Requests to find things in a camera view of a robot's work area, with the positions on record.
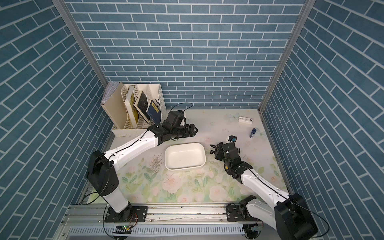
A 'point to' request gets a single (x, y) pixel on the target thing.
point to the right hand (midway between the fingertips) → (218, 148)
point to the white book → (128, 106)
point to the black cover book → (141, 104)
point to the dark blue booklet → (154, 112)
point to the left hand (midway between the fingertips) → (197, 131)
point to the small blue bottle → (254, 131)
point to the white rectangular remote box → (245, 120)
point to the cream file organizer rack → (132, 108)
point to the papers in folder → (110, 88)
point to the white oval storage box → (183, 156)
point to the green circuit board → (122, 229)
